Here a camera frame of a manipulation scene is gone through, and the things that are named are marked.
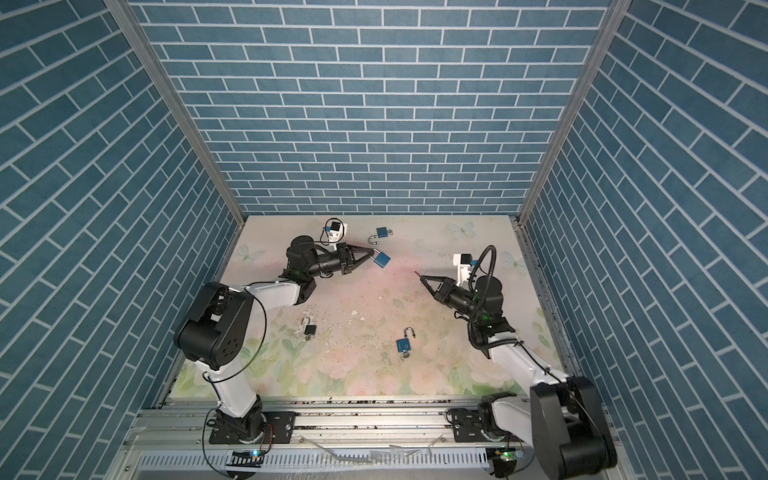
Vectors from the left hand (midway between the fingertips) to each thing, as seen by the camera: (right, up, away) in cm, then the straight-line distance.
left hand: (372, 256), depth 82 cm
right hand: (+13, -6, -4) cm, 15 cm away
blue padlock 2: (+1, +8, +33) cm, 34 cm away
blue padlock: (+3, -1, +1) cm, 3 cm away
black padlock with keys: (-20, -23, +9) cm, 32 cm away
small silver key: (+12, -5, -2) cm, 13 cm away
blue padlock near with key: (+9, -26, +5) cm, 28 cm away
